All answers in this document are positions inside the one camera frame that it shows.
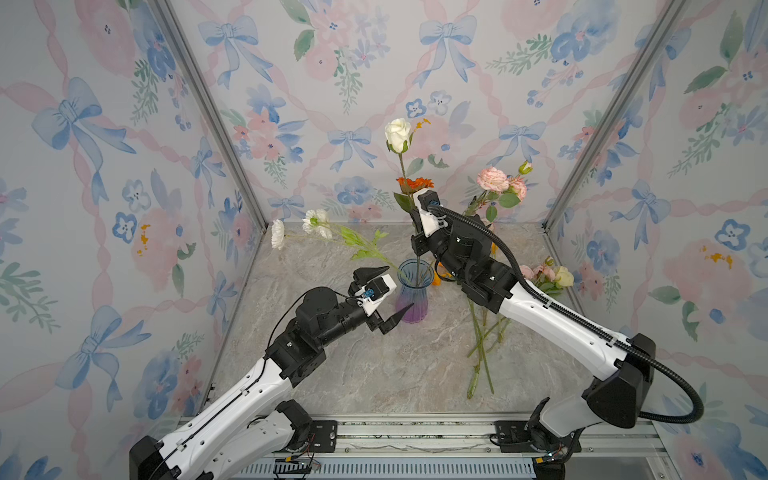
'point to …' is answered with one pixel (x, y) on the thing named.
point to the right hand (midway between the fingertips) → (414, 207)
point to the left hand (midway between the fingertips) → (397, 281)
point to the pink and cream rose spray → (548, 277)
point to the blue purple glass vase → (414, 277)
